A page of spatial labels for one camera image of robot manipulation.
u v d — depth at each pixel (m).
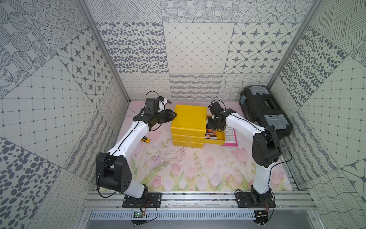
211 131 0.93
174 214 0.70
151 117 0.61
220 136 0.91
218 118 0.69
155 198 0.75
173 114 0.82
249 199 0.73
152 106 0.64
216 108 0.76
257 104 0.96
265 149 0.50
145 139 0.95
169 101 1.20
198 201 0.76
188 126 0.78
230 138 0.97
